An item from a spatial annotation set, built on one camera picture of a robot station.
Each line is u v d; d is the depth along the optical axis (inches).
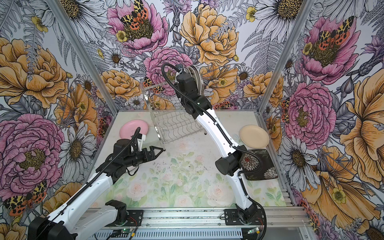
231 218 29.1
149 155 27.5
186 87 21.2
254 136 43.4
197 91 23.5
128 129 43.2
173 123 42.6
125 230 28.0
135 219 28.8
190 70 31.8
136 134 27.9
